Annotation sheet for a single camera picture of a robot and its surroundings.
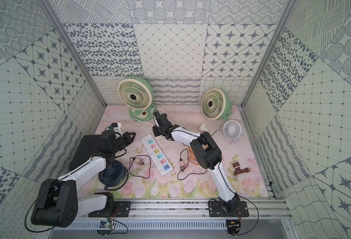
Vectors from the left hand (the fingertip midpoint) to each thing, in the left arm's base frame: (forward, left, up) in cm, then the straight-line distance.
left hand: (133, 130), depth 87 cm
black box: (-7, +31, -11) cm, 34 cm away
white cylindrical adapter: (+12, -44, -13) cm, 47 cm away
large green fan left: (+22, 0, +10) cm, 25 cm away
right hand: (+9, -12, -10) cm, 18 cm away
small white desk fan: (+7, -62, -8) cm, 63 cm away
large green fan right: (+23, -52, -1) cm, 57 cm away
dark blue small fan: (-25, +5, -6) cm, 26 cm away
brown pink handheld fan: (-17, -62, -16) cm, 66 cm away
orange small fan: (-11, -36, -11) cm, 39 cm away
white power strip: (-8, -14, -13) cm, 21 cm away
